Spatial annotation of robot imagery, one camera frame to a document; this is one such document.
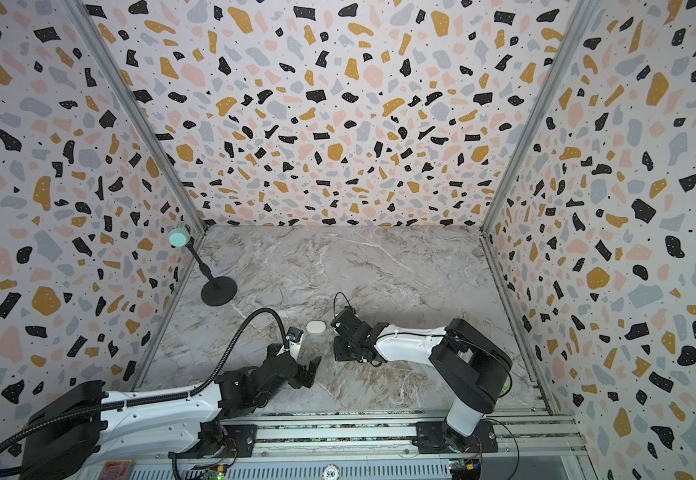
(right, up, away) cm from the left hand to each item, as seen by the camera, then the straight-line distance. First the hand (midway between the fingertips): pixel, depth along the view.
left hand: (313, 351), depth 81 cm
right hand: (+6, -1, +6) cm, 8 cm away
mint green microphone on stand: (-35, +14, +19) cm, 42 cm away
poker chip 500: (+6, -25, -11) cm, 28 cm away
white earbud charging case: (-1, +4, +11) cm, 12 cm away
